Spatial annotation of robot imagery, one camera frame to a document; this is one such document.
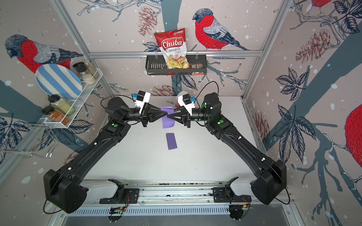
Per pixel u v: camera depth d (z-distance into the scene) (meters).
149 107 0.57
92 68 0.86
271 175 0.39
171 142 0.95
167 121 0.61
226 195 0.67
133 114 0.57
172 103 1.00
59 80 0.72
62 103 0.65
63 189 0.38
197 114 0.57
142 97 0.51
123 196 0.70
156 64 0.95
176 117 0.60
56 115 0.62
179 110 0.59
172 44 0.80
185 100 0.51
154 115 0.60
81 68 0.78
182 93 1.04
